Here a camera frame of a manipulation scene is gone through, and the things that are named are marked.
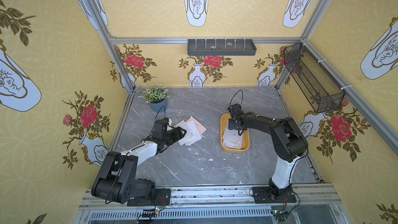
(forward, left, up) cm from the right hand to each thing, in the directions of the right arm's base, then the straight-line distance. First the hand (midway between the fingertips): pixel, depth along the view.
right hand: (234, 125), depth 100 cm
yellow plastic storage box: (0, +7, +2) cm, 7 cm away
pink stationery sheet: (-3, +22, +2) cm, 22 cm away
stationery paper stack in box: (-10, +3, +1) cm, 11 cm away
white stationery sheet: (-9, +28, +3) cm, 30 cm away
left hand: (-9, +31, +6) cm, 32 cm away
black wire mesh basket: (+7, -44, +23) cm, 50 cm away
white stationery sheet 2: (-3, +27, +2) cm, 28 cm away
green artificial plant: (+9, +49, +19) cm, 53 cm away
